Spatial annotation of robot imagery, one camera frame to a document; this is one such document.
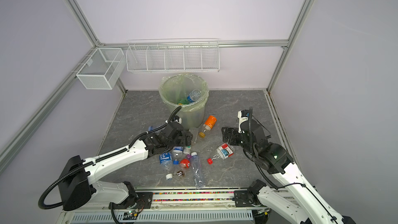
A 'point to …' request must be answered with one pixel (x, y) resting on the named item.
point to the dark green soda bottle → (182, 101)
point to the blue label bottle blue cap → (176, 153)
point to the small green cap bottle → (187, 150)
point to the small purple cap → (188, 156)
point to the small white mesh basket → (105, 69)
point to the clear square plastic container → (194, 131)
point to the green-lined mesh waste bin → (174, 87)
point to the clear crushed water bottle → (196, 165)
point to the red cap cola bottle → (185, 163)
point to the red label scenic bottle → (223, 152)
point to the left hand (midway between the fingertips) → (186, 138)
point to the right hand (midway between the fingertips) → (230, 130)
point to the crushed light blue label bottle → (150, 128)
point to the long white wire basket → (185, 55)
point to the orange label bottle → (209, 123)
